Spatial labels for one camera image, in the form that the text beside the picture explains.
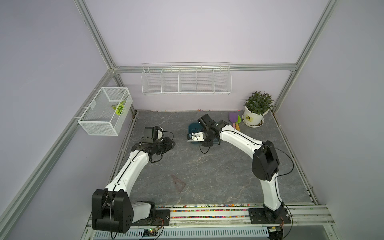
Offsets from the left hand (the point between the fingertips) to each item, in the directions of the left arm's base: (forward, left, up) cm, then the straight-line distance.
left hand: (174, 144), depth 83 cm
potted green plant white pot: (+25, -55, +2) cm, 60 cm away
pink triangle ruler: (-17, -2, -16) cm, 23 cm away
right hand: (+7, -17, -5) cm, 19 cm away
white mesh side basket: (+17, +37, +11) cm, 42 cm away
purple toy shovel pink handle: (+31, -44, -15) cm, 56 cm away
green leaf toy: (+17, +29, +14) cm, 37 cm away
